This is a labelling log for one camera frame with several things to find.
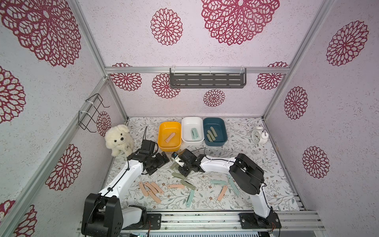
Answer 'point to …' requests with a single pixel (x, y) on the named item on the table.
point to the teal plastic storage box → (219, 125)
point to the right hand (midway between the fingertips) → (179, 166)
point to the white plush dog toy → (118, 138)
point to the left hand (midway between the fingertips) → (164, 163)
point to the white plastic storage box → (188, 122)
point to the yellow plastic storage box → (166, 128)
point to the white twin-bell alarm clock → (259, 137)
